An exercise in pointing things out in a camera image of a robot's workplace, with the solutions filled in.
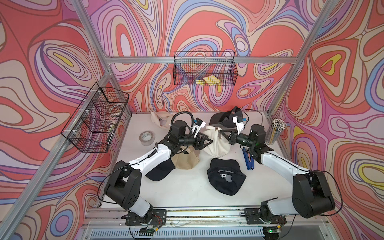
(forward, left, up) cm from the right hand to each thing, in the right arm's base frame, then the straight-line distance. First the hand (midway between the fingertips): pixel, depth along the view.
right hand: (220, 135), depth 81 cm
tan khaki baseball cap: (-6, +20, -18) cm, 27 cm away
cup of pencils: (+8, -36, -3) cm, 37 cm away
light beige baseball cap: (-3, 0, -7) cm, 7 cm away
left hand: (-4, +6, +2) cm, 7 cm away
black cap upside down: (-15, -3, -20) cm, 25 cm away
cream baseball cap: (+26, +39, -12) cm, 48 cm away
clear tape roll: (+14, +48, -19) cm, 53 cm away
